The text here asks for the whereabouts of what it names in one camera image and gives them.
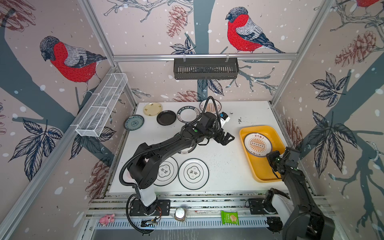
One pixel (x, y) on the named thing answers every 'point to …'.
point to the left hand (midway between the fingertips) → (229, 134)
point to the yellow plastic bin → (260, 168)
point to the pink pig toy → (104, 220)
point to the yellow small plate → (152, 109)
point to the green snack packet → (231, 217)
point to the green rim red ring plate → (188, 150)
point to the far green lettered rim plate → (187, 114)
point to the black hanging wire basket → (206, 68)
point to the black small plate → (166, 117)
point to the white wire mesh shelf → (91, 120)
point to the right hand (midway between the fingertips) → (267, 154)
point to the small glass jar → (179, 214)
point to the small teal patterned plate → (134, 122)
